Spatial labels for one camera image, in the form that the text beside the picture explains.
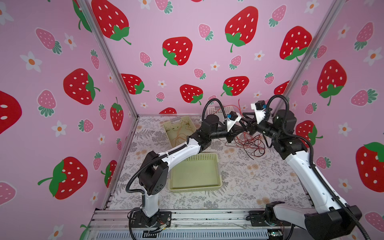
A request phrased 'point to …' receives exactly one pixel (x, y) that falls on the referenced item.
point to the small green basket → (178, 132)
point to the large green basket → (201, 172)
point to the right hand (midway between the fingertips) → (240, 115)
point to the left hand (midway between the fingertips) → (245, 129)
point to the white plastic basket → (218, 110)
